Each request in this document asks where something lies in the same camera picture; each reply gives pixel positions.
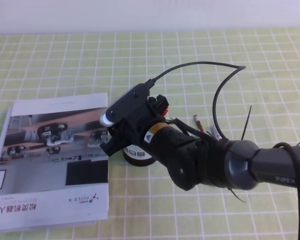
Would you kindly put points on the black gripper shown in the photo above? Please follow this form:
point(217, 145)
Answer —
point(132, 129)

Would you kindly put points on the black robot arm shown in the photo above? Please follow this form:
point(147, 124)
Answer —
point(192, 157)

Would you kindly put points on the black mesh pen holder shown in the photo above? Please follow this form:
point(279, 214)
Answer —
point(136, 156)

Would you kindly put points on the red pen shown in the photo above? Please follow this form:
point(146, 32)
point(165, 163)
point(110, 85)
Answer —
point(165, 111)

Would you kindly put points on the red pencil with eraser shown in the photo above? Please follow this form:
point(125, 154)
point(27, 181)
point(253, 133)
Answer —
point(198, 123)

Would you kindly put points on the stack of printed brochures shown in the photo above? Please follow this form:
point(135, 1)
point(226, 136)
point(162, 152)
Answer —
point(53, 171)

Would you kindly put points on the white paint marker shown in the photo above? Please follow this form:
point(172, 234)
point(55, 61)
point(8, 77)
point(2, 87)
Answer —
point(216, 133)

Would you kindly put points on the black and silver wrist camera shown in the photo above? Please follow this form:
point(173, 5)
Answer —
point(126, 104)

